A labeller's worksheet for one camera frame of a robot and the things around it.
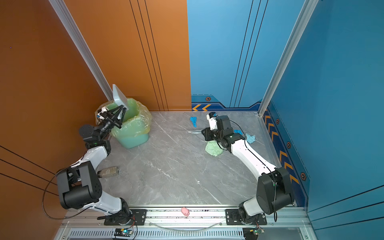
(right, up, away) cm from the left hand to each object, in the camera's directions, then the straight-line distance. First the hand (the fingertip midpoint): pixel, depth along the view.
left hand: (124, 106), depth 72 cm
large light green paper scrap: (+46, -24, +26) cm, 58 cm away
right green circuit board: (+61, -61, -1) cm, 86 cm away
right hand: (+38, -12, +12) cm, 42 cm away
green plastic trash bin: (-6, -20, +21) cm, 30 cm away
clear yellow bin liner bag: (+3, -6, +10) cm, 12 cm away
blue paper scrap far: (+33, -5, +43) cm, 55 cm away
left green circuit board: (0, -60, -1) cm, 60 cm away
